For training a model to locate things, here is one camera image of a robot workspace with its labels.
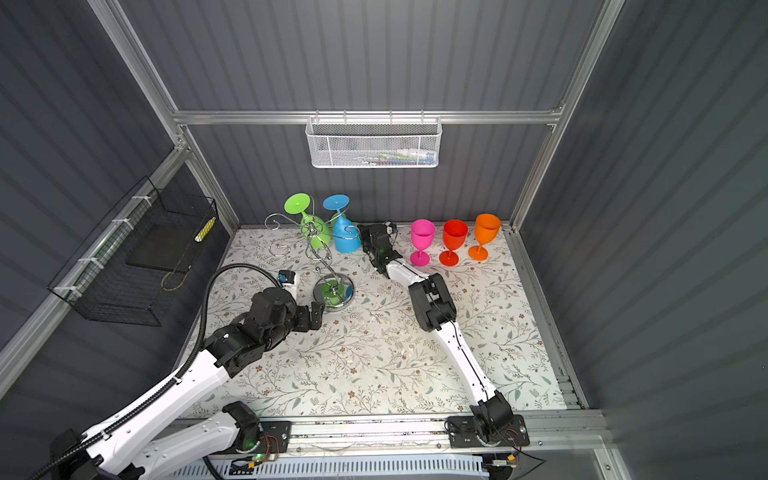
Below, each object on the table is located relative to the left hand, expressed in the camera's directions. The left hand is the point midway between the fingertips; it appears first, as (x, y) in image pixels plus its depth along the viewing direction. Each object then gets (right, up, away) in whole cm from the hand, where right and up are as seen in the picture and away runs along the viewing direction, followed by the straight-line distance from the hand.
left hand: (308, 303), depth 77 cm
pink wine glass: (+32, +19, +20) cm, 42 cm away
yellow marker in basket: (-30, +18, +3) cm, 35 cm away
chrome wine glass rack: (+2, 0, +22) cm, 22 cm away
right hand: (+9, +24, +32) cm, 41 cm away
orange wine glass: (+54, +21, +22) cm, 62 cm away
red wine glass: (+43, +19, +20) cm, 51 cm away
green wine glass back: (+1, +20, -1) cm, 20 cm away
